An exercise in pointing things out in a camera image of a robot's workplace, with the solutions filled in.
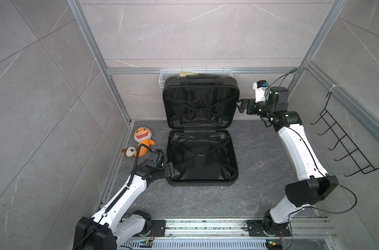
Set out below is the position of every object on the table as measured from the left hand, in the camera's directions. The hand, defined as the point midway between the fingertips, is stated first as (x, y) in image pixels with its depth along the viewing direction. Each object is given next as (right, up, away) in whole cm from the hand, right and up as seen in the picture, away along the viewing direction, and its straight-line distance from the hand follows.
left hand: (168, 168), depth 83 cm
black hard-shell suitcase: (+17, +32, +7) cm, 37 cm away
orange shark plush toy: (-20, +17, +18) cm, 32 cm away
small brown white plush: (-27, +7, +16) cm, 33 cm away
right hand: (+39, +35, -8) cm, 53 cm away
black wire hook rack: (+79, +7, -25) cm, 83 cm away
